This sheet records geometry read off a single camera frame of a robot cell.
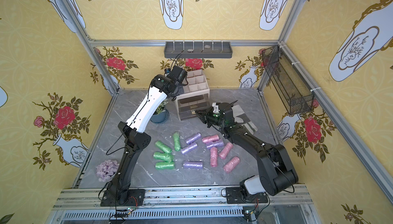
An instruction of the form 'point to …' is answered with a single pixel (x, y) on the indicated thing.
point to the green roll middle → (163, 156)
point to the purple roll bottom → (190, 164)
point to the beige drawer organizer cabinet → (196, 95)
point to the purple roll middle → (190, 149)
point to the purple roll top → (193, 138)
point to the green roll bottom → (165, 165)
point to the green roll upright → (176, 138)
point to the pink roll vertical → (214, 156)
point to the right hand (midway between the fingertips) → (193, 114)
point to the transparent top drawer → (188, 106)
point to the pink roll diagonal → (225, 151)
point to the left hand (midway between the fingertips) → (179, 90)
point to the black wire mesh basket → (296, 95)
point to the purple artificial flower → (106, 169)
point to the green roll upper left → (164, 148)
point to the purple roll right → (219, 143)
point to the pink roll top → (210, 138)
